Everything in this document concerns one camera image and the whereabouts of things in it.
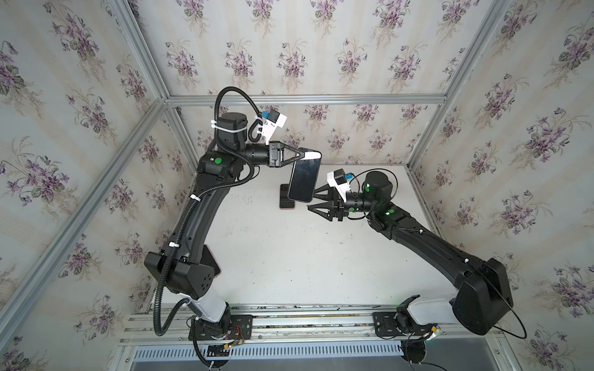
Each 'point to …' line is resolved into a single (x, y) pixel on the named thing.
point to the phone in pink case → (285, 202)
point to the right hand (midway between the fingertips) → (308, 201)
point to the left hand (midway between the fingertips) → (302, 152)
